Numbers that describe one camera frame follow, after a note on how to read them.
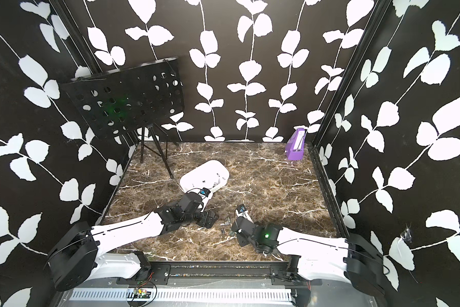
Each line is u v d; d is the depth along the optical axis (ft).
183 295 2.30
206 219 2.40
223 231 2.80
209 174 3.38
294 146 3.52
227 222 2.86
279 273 2.44
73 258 1.35
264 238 1.84
